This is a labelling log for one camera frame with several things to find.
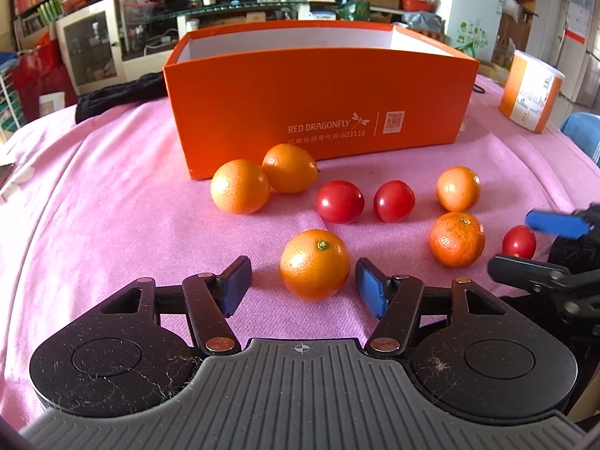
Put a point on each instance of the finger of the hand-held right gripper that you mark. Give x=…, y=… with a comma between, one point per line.
x=553, y=222
x=520, y=269

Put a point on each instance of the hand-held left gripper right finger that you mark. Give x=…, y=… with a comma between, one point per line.
x=370, y=290

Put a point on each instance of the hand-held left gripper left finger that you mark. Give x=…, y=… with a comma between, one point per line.
x=236, y=286

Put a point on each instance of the small red cherry tomato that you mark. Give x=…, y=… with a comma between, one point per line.
x=518, y=241

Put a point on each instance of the large orange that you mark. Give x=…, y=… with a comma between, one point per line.
x=314, y=267

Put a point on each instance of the orange cardboard box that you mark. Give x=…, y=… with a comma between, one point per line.
x=281, y=98

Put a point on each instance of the orange with green stem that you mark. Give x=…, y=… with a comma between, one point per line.
x=457, y=241

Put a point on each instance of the blue cloth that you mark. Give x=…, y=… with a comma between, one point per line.
x=583, y=138

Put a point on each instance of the large red cherry tomato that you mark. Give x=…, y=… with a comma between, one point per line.
x=340, y=201

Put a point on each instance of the round orange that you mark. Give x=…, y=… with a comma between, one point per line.
x=239, y=187

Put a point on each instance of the small pale orange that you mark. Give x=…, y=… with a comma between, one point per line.
x=458, y=190

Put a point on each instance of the orange label canister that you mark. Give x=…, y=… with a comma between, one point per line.
x=529, y=98

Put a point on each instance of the oval orange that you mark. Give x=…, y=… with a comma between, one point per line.
x=290, y=168

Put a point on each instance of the pink flower tablecloth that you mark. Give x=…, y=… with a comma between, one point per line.
x=117, y=197

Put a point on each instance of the black cloth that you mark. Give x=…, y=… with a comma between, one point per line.
x=117, y=98

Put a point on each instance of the white television stand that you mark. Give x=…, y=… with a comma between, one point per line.
x=145, y=49

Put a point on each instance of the red plastic basin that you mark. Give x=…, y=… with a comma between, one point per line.
x=416, y=3

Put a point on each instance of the green foil bag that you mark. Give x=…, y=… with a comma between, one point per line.
x=354, y=9

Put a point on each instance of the white glass door cabinet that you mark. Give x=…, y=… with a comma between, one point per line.
x=89, y=42

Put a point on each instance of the wall calendar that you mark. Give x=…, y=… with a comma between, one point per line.
x=575, y=23

